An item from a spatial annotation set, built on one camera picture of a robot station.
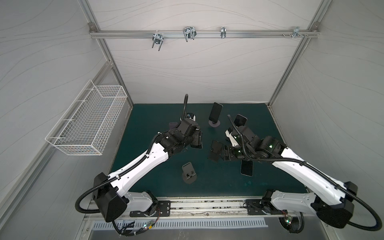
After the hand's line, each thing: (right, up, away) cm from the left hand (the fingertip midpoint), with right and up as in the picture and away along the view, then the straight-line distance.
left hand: (198, 131), depth 76 cm
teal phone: (+28, -22, +8) cm, 37 cm away
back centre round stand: (+12, +2, +31) cm, 33 cm away
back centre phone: (+12, +11, +23) cm, 28 cm away
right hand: (+13, -8, -6) cm, 16 cm away
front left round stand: (-5, -24, +4) cm, 25 cm away
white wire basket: (-53, +2, -8) cm, 53 cm away
